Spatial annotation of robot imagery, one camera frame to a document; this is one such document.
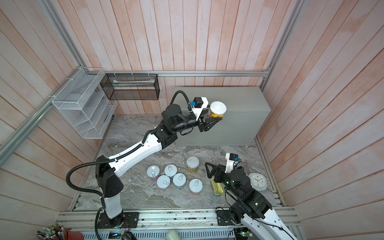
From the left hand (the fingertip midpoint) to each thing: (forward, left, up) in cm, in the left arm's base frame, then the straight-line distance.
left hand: (218, 114), depth 61 cm
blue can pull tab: (-14, +17, -38) cm, 44 cm away
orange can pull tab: (-17, +9, -38) cm, 42 cm away
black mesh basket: (+47, +54, -19) cm, 75 cm away
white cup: (-39, +19, -35) cm, 56 cm away
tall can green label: (-4, +10, -36) cm, 38 cm away
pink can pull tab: (-9, +33, -37) cm, 50 cm away
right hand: (-11, +1, -24) cm, 26 cm away
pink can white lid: (-15, +26, -37) cm, 48 cm away
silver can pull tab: (-8, +23, -38) cm, 45 cm away
